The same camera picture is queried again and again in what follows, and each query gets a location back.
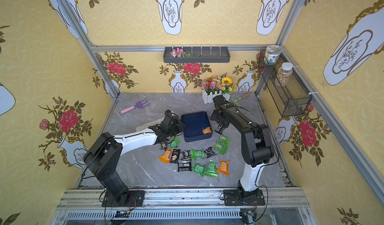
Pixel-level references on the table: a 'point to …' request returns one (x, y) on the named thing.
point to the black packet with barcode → (184, 166)
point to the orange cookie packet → (165, 158)
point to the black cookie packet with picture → (175, 154)
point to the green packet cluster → (222, 145)
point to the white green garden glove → (154, 123)
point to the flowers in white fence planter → (214, 86)
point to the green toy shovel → (235, 100)
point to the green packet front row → (199, 168)
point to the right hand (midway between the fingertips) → (221, 118)
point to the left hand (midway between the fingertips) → (180, 123)
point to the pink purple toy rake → (140, 104)
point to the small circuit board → (122, 214)
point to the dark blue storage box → (193, 124)
